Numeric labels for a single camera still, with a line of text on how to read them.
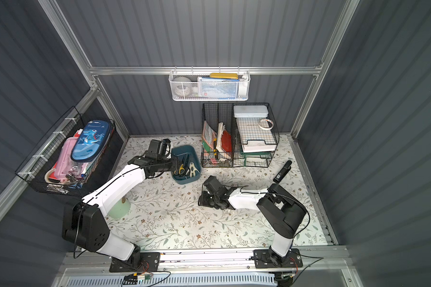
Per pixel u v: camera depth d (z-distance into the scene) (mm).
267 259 735
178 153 1066
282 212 470
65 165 679
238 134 1020
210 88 865
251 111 1016
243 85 851
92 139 705
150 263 733
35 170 608
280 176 963
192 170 1018
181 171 991
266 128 966
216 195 695
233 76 889
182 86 839
